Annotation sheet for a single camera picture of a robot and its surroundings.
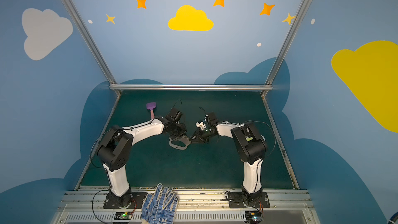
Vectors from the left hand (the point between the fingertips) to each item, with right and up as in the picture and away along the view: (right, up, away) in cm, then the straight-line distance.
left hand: (190, 134), depth 92 cm
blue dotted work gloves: (-12, -30, -22) cm, 39 cm away
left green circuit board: (-30, -34, -21) cm, 50 cm away
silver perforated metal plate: (-3, -3, -1) cm, 5 cm away
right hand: (+1, -3, -1) cm, 3 cm away
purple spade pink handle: (-30, +18, +20) cm, 41 cm away
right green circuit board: (+31, -35, -21) cm, 51 cm away
